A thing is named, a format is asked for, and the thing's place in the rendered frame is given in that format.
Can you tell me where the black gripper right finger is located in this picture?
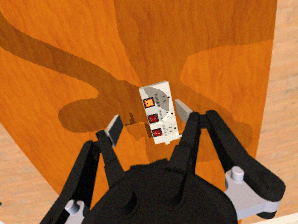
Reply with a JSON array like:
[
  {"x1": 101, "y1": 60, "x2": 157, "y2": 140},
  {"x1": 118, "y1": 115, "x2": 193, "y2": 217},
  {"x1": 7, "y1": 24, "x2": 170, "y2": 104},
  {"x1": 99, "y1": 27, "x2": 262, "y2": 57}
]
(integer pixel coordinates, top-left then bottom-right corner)
[{"x1": 157, "y1": 99, "x2": 286, "y2": 220}]

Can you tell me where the white power strip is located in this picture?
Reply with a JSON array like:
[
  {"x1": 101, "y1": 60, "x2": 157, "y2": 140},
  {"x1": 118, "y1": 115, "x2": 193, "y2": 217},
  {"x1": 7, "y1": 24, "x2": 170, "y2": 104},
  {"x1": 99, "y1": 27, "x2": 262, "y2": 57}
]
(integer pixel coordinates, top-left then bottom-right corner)
[{"x1": 139, "y1": 81, "x2": 182, "y2": 144}]

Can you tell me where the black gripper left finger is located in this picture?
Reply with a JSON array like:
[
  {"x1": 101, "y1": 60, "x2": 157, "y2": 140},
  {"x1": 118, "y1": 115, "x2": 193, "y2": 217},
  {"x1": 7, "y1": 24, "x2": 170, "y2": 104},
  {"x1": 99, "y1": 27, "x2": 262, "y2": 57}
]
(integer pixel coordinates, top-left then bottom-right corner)
[{"x1": 39, "y1": 114, "x2": 137, "y2": 224}]

